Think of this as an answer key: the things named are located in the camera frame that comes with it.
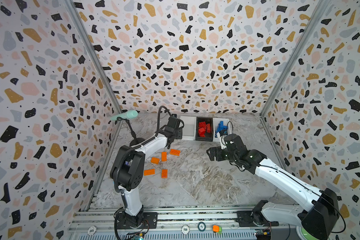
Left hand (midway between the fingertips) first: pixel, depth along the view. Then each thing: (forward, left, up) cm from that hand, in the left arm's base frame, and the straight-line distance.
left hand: (180, 128), depth 94 cm
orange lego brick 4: (-24, +9, -12) cm, 29 cm away
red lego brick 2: (+5, -15, -10) cm, 19 cm away
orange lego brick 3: (-16, +16, -12) cm, 25 cm away
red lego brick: (+12, -16, -10) cm, 22 cm away
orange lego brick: (-9, +4, -13) cm, 16 cm away
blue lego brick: (+10, -29, -10) cm, 32 cm away
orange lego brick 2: (-12, +11, -14) cm, 21 cm away
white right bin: (+18, -27, -14) cm, 36 cm away
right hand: (-18, -18, +6) cm, 26 cm away
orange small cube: (-52, -17, -9) cm, 55 cm away
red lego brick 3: (+10, -20, -11) cm, 25 cm away
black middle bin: (+2, -20, -12) cm, 23 cm away
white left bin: (+11, -6, -15) cm, 19 cm away
